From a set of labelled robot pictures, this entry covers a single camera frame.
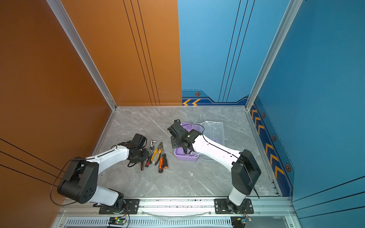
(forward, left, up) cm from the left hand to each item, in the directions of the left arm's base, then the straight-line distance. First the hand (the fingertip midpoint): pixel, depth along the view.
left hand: (145, 156), depth 92 cm
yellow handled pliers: (+3, -9, +1) cm, 10 cm away
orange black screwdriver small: (-5, -14, +2) cm, 15 cm away
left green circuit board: (-34, +7, -1) cm, 35 cm away
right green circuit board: (-34, -53, -1) cm, 63 cm away
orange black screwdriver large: (-6, -12, +2) cm, 13 cm away
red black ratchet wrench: (-6, 0, +1) cm, 6 cm away
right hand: (+3, -20, +14) cm, 25 cm away
